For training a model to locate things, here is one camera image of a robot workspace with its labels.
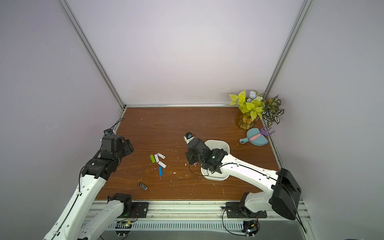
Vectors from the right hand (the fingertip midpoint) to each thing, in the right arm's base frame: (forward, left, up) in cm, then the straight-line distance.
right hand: (188, 148), depth 77 cm
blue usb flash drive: (-6, +18, -17) cm, 25 cm away
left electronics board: (-34, +32, -20) cm, 51 cm away
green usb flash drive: (+2, +24, -17) cm, 30 cm away
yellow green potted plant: (+25, -37, +5) cm, 44 cm away
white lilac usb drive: (+3, +19, -16) cm, 25 cm away
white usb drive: (-2, +17, -17) cm, 24 cm away
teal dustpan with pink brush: (+19, -43, -17) cm, 50 cm away
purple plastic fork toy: (+25, -53, -20) cm, 62 cm away
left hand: (0, +32, +4) cm, 33 cm away
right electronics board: (-32, -31, -19) cm, 48 cm away
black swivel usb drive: (-16, +25, -15) cm, 33 cm away
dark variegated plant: (+23, -49, +4) cm, 54 cm away
